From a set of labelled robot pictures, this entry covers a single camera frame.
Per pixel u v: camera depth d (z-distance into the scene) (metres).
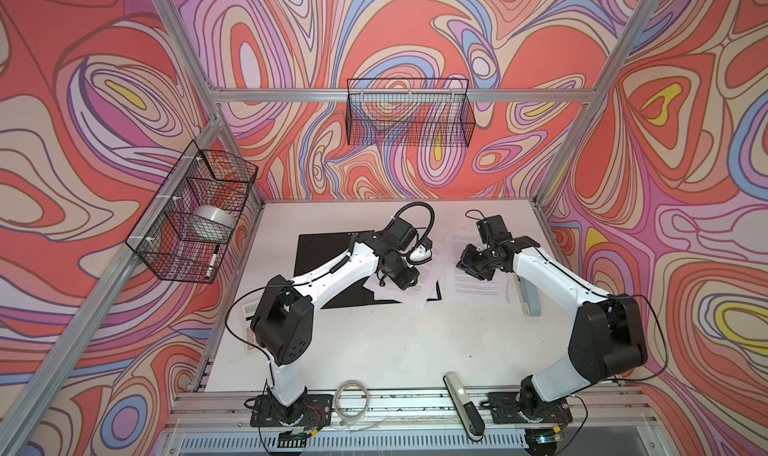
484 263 0.74
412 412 0.75
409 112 0.96
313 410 0.73
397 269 0.71
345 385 0.77
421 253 0.77
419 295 0.91
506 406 0.73
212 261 0.73
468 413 0.69
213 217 0.73
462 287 0.96
